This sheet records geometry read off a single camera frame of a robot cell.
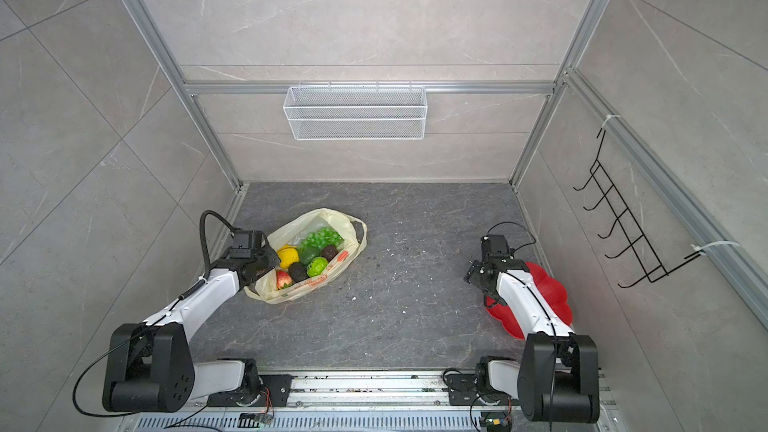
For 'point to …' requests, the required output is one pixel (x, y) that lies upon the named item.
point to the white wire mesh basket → (355, 113)
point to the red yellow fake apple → (282, 277)
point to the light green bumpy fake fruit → (316, 266)
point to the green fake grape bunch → (316, 240)
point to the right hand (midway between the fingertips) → (484, 279)
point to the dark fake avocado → (297, 272)
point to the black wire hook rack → (640, 243)
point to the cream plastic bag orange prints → (351, 228)
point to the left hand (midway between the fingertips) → (270, 250)
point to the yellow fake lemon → (288, 255)
